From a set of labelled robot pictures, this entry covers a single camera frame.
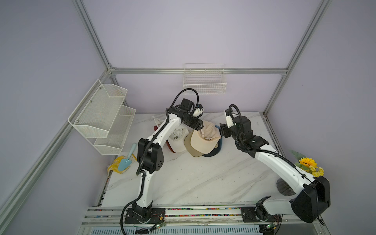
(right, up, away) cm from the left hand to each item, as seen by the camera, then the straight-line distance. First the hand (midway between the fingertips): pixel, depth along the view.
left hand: (197, 125), depth 91 cm
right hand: (+16, +1, -10) cm, 19 cm away
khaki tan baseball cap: (-1, -13, +3) cm, 13 cm away
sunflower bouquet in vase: (+49, -18, -25) cm, 58 cm away
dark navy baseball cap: (+12, -16, 0) cm, 20 cm away
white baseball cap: (-14, -9, +10) cm, 20 cm away
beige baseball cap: (+6, -9, +3) cm, 11 cm away
